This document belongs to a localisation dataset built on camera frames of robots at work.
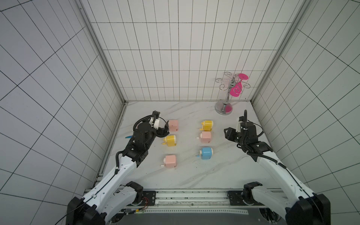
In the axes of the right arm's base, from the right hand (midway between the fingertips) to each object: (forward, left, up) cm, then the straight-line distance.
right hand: (228, 128), depth 83 cm
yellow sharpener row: (-6, +36, -9) cm, 37 cm away
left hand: (-2, +44, +7) cm, 45 cm away
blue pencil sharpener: (-13, +13, -9) cm, 21 cm away
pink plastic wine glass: (+42, -13, -4) cm, 44 cm away
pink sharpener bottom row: (-19, +35, -9) cm, 41 cm away
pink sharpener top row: (+6, +35, -10) cm, 37 cm away
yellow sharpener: (+9, +11, -11) cm, 18 cm away
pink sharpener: (0, +13, -12) cm, 17 cm away
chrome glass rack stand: (+30, -6, -15) cm, 34 cm away
